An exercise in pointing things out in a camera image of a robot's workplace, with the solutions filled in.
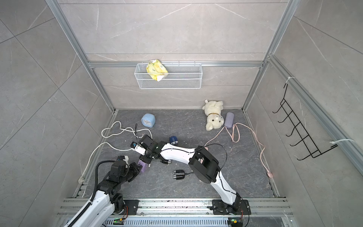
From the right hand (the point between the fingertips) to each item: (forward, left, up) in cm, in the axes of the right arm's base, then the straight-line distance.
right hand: (143, 155), depth 87 cm
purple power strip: (-4, +1, -2) cm, 5 cm away
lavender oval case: (+31, -62, -5) cm, 69 cm away
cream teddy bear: (+27, -49, +1) cm, 56 cm away
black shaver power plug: (-11, -22, -5) cm, 25 cm away
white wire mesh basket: (+50, -24, +24) cm, 60 cm away
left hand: (-5, 0, -2) cm, 6 cm away
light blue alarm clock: (+26, 0, +3) cm, 26 cm away
